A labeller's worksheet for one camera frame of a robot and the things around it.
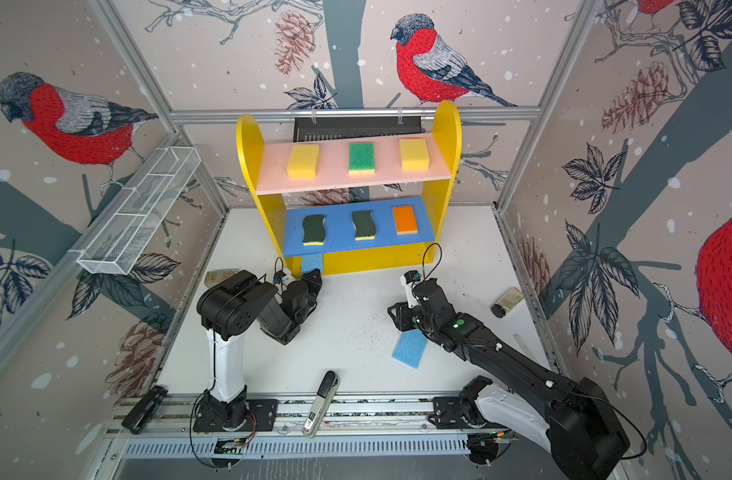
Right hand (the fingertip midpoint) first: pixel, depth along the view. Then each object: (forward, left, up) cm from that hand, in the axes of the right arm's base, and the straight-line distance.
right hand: (390, 314), depth 82 cm
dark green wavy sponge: (+24, +25, +8) cm, 35 cm away
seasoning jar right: (+8, -36, -7) cm, 37 cm away
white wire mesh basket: (+16, +68, +25) cm, 74 cm away
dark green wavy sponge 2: (+28, +9, +7) cm, 30 cm away
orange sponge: (+29, -5, +7) cm, 30 cm away
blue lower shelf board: (+28, +17, +6) cm, 33 cm away
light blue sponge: (+21, +28, -5) cm, 35 cm away
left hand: (+16, +23, -3) cm, 28 cm away
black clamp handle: (-25, +60, -5) cm, 66 cm away
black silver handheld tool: (-21, +16, -5) cm, 27 cm away
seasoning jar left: (+12, +58, -2) cm, 59 cm away
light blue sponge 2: (-6, -6, -8) cm, 12 cm away
